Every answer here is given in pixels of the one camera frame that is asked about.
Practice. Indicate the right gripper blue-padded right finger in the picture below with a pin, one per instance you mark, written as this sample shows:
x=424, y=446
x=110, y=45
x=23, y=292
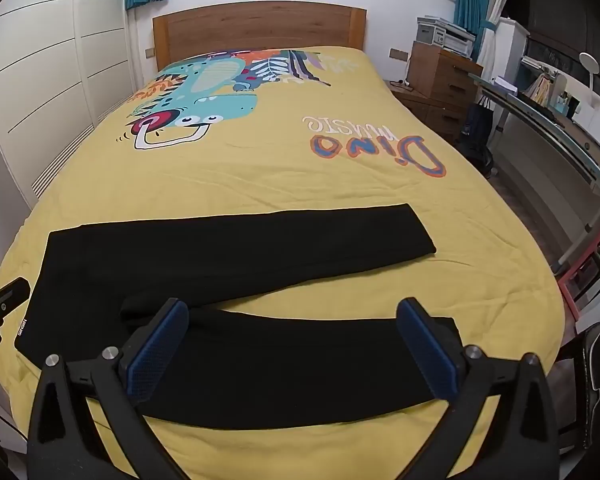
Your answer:
x=522, y=439

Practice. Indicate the wooden headboard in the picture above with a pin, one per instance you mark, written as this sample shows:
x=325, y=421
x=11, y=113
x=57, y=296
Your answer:
x=256, y=25

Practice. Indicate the white desk lamp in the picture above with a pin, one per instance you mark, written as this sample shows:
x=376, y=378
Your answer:
x=591, y=66

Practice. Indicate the black pants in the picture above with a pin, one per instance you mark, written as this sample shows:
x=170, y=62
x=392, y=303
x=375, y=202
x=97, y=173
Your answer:
x=234, y=371

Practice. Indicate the white wardrobe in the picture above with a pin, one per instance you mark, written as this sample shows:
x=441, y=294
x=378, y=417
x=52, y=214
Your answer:
x=64, y=66

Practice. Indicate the long desk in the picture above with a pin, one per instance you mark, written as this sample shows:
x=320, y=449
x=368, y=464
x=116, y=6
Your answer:
x=552, y=167

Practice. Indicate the white printer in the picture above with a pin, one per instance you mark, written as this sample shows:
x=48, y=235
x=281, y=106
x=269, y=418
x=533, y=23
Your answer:
x=444, y=34

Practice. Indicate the black bag at bedside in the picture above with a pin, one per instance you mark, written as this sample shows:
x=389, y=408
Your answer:
x=475, y=135

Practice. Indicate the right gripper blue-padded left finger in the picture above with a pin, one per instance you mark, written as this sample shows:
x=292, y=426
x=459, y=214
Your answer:
x=63, y=441

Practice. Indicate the yellow dinosaur bedspread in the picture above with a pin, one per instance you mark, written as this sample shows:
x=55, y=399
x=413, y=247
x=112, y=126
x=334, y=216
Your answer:
x=285, y=129

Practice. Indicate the wooden drawer chest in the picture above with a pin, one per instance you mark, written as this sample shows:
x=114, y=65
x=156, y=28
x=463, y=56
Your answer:
x=438, y=88

